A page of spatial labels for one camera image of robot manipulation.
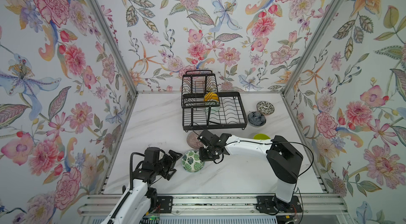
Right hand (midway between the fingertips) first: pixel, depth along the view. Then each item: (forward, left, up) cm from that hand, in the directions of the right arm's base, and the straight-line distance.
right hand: (199, 157), depth 86 cm
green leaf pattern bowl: (-2, +4, -2) cm, 5 cm away
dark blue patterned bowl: (+28, -36, -1) cm, 46 cm away
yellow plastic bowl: (+42, -6, +5) cm, 43 cm away
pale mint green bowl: (+19, -7, +20) cm, 28 cm away
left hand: (-4, +8, +3) cm, 10 cm away
